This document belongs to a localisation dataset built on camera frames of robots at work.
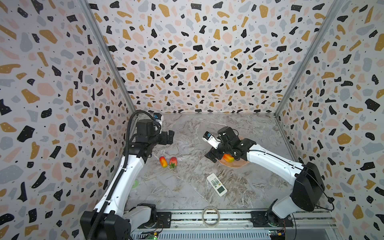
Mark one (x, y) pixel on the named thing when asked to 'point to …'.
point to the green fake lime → (136, 184)
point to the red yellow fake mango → (228, 157)
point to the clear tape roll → (219, 216)
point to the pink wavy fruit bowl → (236, 164)
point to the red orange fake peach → (163, 161)
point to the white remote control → (217, 184)
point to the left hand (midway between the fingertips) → (164, 128)
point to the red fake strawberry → (173, 162)
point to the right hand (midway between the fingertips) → (208, 145)
